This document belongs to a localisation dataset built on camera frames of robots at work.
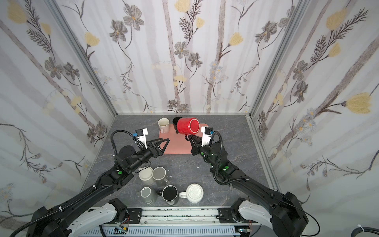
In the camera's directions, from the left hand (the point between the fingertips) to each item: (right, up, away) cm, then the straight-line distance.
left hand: (163, 137), depth 70 cm
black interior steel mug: (+2, -29, +4) cm, 29 cm away
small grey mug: (-8, -30, +2) cm, 31 cm away
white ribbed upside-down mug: (+15, -29, +5) cm, 33 cm away
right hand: (+12, +1, 0) cm, 12 cm away
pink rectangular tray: (+7, -3, -1) cm, 8 cm away
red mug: (+12, +5, -3) cm, 14 cm away
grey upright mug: (-4, -21, +8) cm, 22 cm away
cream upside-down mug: (-12, -22, +11) cm, 28 cm away
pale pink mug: (-6, +7, +33) cm, 34 cm away
